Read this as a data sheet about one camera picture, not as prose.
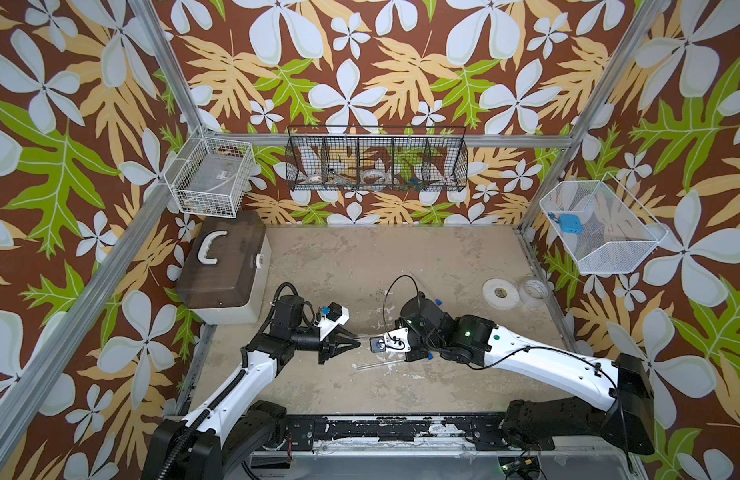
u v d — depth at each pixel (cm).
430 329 55
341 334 72
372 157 96
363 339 72
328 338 68
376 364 85
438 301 99
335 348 70
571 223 86
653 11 68
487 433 73
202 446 39
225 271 93
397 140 93
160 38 72
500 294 101
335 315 65
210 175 86
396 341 62
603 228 82
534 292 101
